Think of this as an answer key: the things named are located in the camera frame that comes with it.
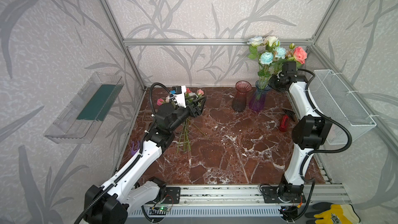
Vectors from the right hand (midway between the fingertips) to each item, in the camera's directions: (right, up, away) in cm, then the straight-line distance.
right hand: (270, 79), depth 93 cm
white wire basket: (+16, -12, -26) cm, 33 cm away
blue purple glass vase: (-6, -14, +6) cm, 16 cm away
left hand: (-40, -10, -26) cm, 49 cm away
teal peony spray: (-5, +8, -11) cm, 14 cm away
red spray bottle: (+11, -26, +6) cm, 29 cm away
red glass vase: (-18, -15, +7) cm, 25 cm away
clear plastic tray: (-91, -22, -30) cm, 98 cm away
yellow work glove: (+14, -62, -26) cm, 69 cm away
